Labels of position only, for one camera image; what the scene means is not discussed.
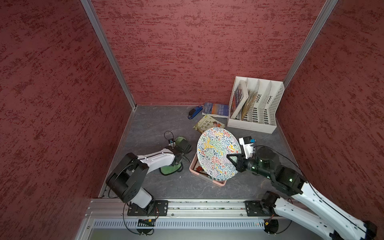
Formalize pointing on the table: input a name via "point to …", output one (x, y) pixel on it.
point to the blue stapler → (194, 112)
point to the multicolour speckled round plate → (213, 145)
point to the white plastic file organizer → (262, 117)
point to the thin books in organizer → (241, 95)
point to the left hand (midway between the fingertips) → (177, 160)
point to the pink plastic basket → (196, 167)
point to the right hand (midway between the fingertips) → (227, 160)
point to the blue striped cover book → (219, 110)
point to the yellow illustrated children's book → (250, 100)
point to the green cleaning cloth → (171, 169)
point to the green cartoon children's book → (208, 121)
